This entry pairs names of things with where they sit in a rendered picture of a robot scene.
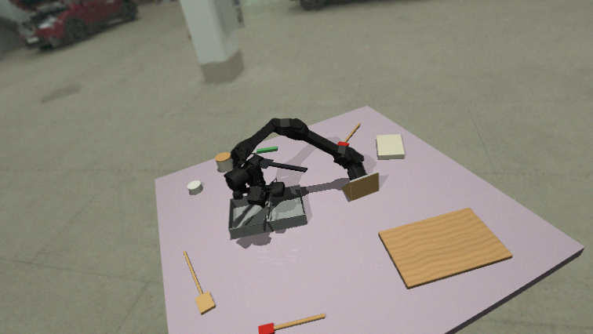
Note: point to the short grey cylinder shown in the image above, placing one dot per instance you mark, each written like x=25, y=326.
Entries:
x=195, y=187

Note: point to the black spatula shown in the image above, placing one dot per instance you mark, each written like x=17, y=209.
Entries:
x=269, y=162

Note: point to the grey cylinder with orange top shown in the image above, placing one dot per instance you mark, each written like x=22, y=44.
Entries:
x=224, y=162

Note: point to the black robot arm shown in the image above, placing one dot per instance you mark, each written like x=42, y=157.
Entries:
x=294, y=129

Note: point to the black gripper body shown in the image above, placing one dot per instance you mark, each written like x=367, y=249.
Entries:
x=277, y=189

